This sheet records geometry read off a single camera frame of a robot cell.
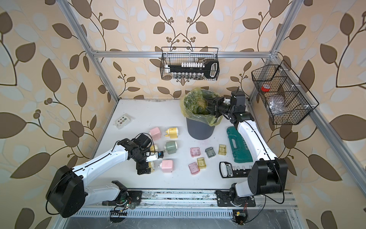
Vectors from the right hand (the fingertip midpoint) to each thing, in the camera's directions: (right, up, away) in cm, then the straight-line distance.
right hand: (204, 101), depth 76 cm
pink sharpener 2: (-20, -36, +2) cm, 41 cm away
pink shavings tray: (-4, -31, +15) cm, 35 cm away
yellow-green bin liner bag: (-5, -2, +8) cm, 10 cm away
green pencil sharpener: (-19, -27, +9) cm, 34 cm away
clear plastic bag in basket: (+36, -2, -6) cm, 36 cm away
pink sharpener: (-30, -20, +17) cm, 40 cm away
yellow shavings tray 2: (0, -37, +11) cm, 38 cm away
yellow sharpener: (-19, -19, +17) cm, 32 cm away
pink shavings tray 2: (-5, -40, +9) cm, 41 cm away
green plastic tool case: (+24, -30, +10) cm, 40 cm away
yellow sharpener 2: (-29, -36, +2) cm, 46 cm away
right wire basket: (+43, 0, -3) cm, 43 cm away
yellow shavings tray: (+14, -31, +17) cm, 38 cm away
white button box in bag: (-56, -12, +28) cm, 64 cm away
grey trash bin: (-1, -19, +26) cm, 32 cm away
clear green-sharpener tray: (+6, -32, +15) cm, 36 cm away
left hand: (-33, -34, +6) cm, 48 cm away
